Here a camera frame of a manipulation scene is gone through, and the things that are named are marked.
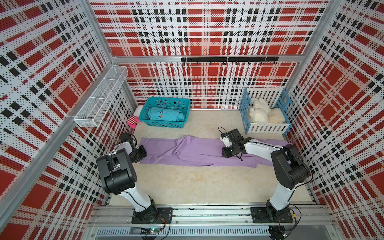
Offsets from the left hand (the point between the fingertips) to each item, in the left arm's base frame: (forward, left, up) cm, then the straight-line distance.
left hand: (146, 154), depth 95 cm
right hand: (+2, -51, +1) cm, 51 cm away
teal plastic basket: (+44, -18, +3) cm, 48 cm away
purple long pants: (+3, -29, 0) cm, 29 cm away
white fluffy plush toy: (+29, -77, +12) cm, 83 cm away
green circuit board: (-40, -13, +1) cm, 42 cm away
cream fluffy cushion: (+27, -90, +6) cm, 95 cm away
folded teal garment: (+29, -9, +7) cm, 32 cm away
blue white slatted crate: (+44, -94, +9) cm, 104 cm away
